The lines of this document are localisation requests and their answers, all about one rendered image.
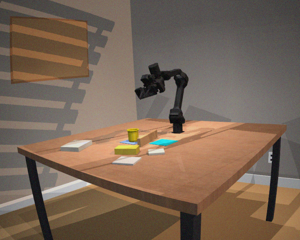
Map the yellow rectangular block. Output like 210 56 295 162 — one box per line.
114 145 139 155

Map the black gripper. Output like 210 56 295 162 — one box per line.
135 79 165 100

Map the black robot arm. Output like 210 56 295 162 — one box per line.
141 63 189 134

